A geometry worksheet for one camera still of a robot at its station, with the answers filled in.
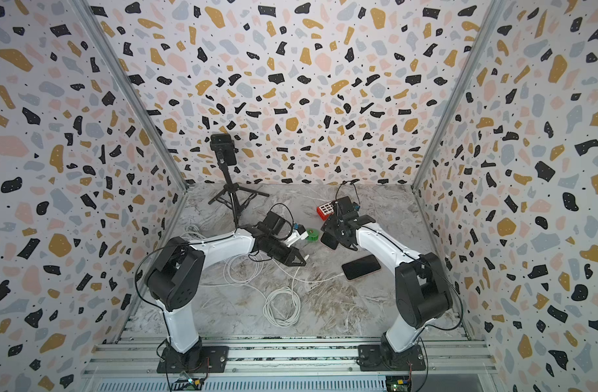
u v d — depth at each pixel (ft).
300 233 2.75
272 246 2.56
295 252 2.64
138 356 2.50
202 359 2.26
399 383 2.34
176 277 1.62
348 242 2.74
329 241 2.87
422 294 1.51
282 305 2.79
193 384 2.31
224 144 2.92
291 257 2.62
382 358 2.21
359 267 3.11
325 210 3.59
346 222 2.25
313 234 2.86
